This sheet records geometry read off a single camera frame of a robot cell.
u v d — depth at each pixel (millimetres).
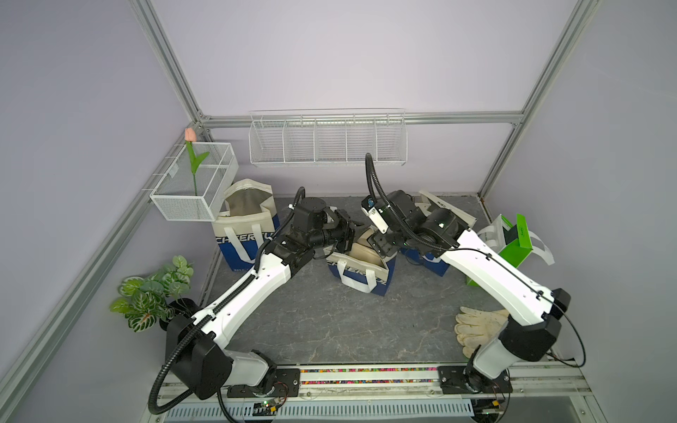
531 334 418
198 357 389
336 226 622
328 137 1011
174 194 719
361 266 703
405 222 494
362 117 921
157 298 655
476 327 821
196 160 834
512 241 725
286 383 734
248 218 791
